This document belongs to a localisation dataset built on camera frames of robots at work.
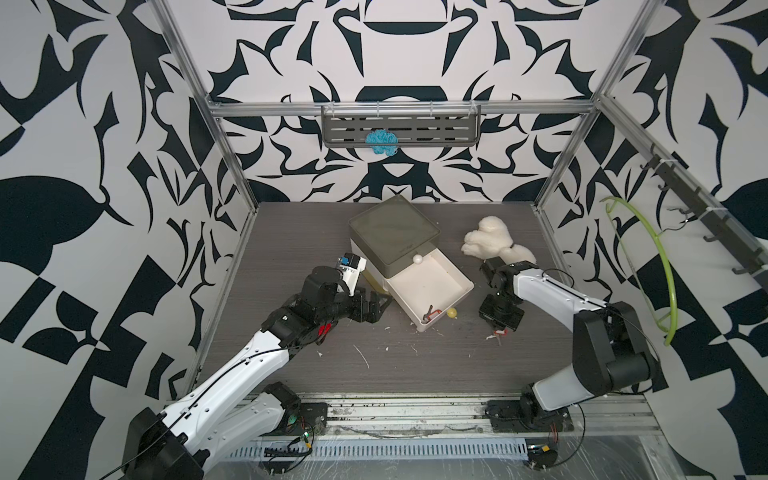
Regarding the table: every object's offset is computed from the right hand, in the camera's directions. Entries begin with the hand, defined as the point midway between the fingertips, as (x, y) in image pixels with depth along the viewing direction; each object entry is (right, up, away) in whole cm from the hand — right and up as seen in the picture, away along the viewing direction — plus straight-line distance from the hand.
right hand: (489, 320), depth 88 cm
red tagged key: (+1, -4, -2) cm, 4 cm away
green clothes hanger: (+31, +5, -20) cm, 37 cm away
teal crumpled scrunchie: (-31, +54, +3) cm, 63 cm away
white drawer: (-15, +10, +5) cm, 19 cm away
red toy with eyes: (-47, -2, -3) cm, 47 cm away
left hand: (-32, +11, -13) cm, 37 cm away
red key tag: (-17, +2, -3) cm, 18 cm away
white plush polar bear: (+5, +24, +10) cm, 26 cm away
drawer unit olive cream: (-29, +24, -4) cm, 38 cm away
